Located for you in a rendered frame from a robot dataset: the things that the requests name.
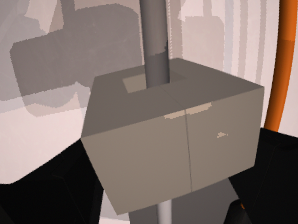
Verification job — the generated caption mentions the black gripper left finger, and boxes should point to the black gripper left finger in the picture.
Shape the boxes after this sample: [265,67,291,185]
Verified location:
[0,140,104,224]

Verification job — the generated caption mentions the grey block with slot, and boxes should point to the grey block with slot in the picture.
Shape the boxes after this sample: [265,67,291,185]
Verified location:
[80,57,265,214]

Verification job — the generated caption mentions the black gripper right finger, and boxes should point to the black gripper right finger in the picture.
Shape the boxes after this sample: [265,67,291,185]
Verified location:
[229,128,298,224]

